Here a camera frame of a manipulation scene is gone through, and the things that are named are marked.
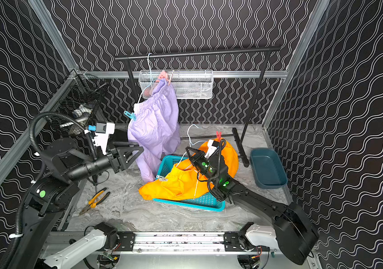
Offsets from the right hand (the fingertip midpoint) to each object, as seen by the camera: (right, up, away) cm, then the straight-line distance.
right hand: (185, 147), depth 73 cm
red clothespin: (+17, +6, +12) cm, 22 cm away
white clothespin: (-10, -13, -2) cm, 17 cm away
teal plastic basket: (-12, -9, +17) cm, 23 cm away
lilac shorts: (-12, +8, -4) cm, 15 cm away
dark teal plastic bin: (+50, -15, +30) cm, 60 cm away
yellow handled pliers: (-47, -29, +13) cm, 57 cm away
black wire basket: (-64, +28, +24) cm, 74 cm away
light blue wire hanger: (+2, +1, 0) cm, 3 cm away
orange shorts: (-1, -16, +3) cm, 17 cm away
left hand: (-13, +2, -21) cm, 25 cm away
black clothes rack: (+35, -9, +27) cm, 45 cm away
